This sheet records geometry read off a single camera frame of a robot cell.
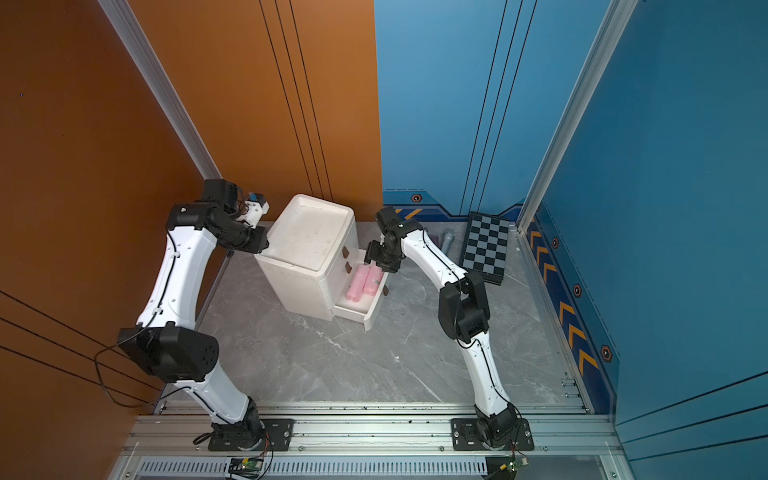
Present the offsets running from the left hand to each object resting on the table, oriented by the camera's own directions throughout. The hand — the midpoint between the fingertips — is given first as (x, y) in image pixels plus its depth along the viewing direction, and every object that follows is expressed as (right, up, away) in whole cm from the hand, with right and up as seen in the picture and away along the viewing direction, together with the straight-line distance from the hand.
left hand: (267, 240), depth 82 cm
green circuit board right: (+63, -53, -12) cm, 84 cm away
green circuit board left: (-1, -56, -10) cm, 56 cm away
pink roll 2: (+29, -12, +17) cm, 35 cm away
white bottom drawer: (+26, -21, +13) cm, 36 cm away
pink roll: (+23, -14, +15) cm, 31 cm away
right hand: (+28, -7, +13) cm, 32 cm away
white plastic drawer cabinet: (+14, -6, -3) cm, 15 cm away
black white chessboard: (+69, -2, +27) cm, 74 cm away
